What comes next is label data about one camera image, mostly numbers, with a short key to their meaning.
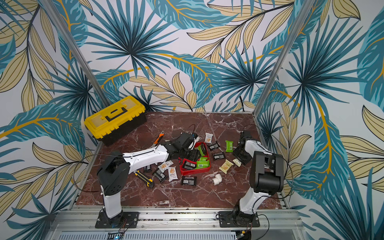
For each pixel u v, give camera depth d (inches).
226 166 35.7
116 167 20.2
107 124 35.5
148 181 33.1
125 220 28.3
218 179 33.2
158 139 40.6
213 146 39.4
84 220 29.4
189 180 33.3
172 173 34.6
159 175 34.4
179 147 27.0
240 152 31.7
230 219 28.9
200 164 35.4
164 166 35.5
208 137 41.0
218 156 37.4
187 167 35.5
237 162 36.9
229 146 39.6
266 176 19.1
